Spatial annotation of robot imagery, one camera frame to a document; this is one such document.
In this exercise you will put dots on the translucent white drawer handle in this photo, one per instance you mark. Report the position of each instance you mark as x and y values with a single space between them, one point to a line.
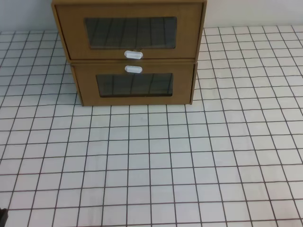
133 55
133 69

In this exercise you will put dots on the lower brown cardboard shoebox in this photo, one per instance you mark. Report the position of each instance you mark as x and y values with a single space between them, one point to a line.
159 83

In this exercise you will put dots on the brown cardboard shoebox drawer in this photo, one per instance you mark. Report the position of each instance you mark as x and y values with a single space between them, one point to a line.
106 29

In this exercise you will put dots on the black object at lower left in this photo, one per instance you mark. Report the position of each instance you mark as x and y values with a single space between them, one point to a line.
3 217

